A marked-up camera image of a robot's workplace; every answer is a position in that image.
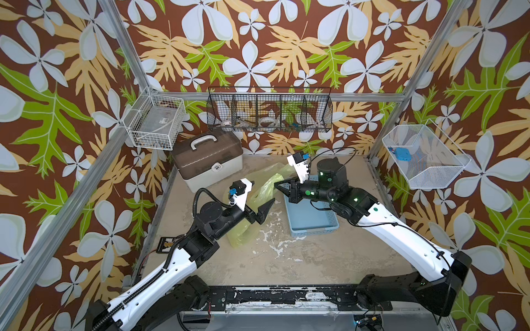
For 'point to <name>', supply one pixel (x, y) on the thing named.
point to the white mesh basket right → (424, 155)
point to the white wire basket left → (154, 121)
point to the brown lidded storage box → (205, 158)
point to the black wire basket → (271, 109)
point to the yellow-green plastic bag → (238, 236)
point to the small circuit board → (372, 321)
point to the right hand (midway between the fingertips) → (274, 184)
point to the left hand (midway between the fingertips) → (263, 188)
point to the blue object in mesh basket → (403, 154)
